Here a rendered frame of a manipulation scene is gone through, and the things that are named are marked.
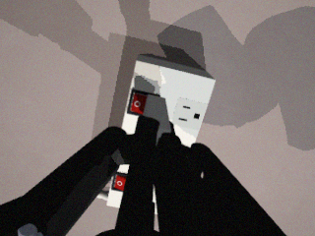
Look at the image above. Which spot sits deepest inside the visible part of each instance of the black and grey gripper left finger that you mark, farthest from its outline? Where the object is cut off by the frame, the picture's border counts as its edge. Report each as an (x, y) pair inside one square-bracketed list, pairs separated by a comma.
[(54, 205)]

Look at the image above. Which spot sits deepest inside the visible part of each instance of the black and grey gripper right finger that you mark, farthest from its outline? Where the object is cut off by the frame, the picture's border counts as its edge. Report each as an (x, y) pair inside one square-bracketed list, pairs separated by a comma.
[(225, 207)]

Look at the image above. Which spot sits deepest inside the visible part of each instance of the white power strip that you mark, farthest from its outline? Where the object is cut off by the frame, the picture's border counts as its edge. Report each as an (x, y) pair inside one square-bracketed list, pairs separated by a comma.
[(187, 92)]

